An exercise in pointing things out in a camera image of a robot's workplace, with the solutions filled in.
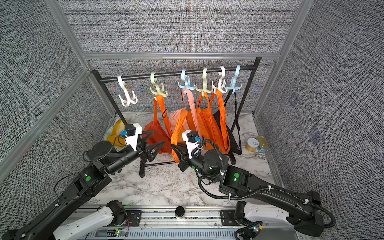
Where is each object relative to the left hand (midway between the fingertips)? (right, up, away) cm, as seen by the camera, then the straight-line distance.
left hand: (159, 135), depth 57 cm
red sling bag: (-4, +3, +23) cm, 23 cm away
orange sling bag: (+26, +6, +18) cm, 32 cm away
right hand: (+6, -3, -2) cm, 7 cm away
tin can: (+51, -8, +38) cm, 64 cm away
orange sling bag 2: (+20, +7, +25) cm, 33 cm away
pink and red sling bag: (+4, +9, +22) cm, 24 cm away
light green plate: (-44, -1, +45) cm, 63 cm away
